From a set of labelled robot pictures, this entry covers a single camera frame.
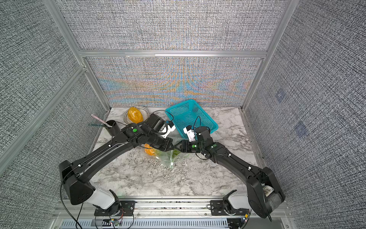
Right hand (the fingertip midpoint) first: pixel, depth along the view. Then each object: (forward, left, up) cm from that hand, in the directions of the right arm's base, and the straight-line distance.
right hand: (177, 143), depth 78 cm
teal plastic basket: (+38, -9, -18) cm, 43 cm away
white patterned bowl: (+39, +28, -17) cm, 51 cm away
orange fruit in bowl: (+30, +32, -12) cm, 46 cm away
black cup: (+19, +45, -14) cm, 50 cm away
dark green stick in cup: (+17, +52, -5) cm, 55 cm away
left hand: (-5, 0, +6) cm, 8 cm away
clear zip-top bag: (-3, +6, -12) cm, 14 cm away
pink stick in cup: (+21, +50, -8) cm, 55 cm away
